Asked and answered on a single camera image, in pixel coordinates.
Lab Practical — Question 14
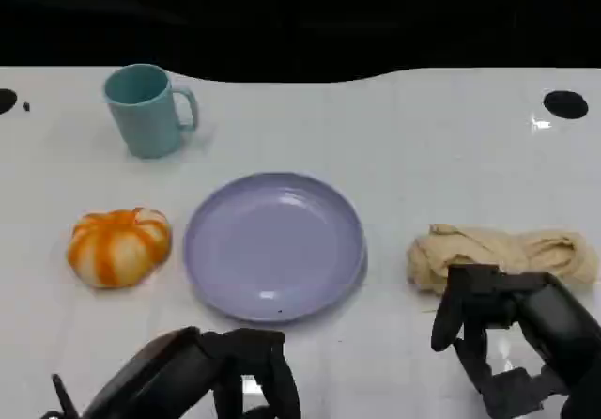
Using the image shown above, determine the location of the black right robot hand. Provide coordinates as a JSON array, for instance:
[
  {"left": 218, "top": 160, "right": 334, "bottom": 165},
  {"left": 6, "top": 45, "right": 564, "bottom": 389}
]
[{"left": 430, "top": 263, "right": 601, "bottom": 419}]

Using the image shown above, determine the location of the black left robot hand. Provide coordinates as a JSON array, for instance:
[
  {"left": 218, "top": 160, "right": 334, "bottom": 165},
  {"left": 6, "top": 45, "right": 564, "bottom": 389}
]
[{"left": 80, "top": 326, "right": 302, "bottom": 419}]

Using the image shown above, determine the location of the beige towel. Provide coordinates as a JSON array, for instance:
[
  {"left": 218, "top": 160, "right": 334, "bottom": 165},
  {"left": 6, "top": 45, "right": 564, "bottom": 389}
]
[{"left": 406, "top": 223, "right": 601, "bottom": 296}]

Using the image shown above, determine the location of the orange and white bread roll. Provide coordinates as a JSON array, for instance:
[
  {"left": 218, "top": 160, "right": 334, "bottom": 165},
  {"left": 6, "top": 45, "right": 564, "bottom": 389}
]
[{"left": 67, "top": 207, "right": 174, "bottom": 290}]

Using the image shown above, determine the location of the lilac plate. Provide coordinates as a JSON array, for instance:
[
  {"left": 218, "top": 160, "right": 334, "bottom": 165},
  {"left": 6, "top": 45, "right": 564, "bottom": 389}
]
[{"left": 182, "top": 171, "right": 368, "bottom": 324}]

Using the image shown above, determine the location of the pale green mug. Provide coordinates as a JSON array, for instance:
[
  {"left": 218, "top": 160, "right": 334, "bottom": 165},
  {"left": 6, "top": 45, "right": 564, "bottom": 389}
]
[{"left": 102, "top": 63, "right": 200, "bottom": 160}]

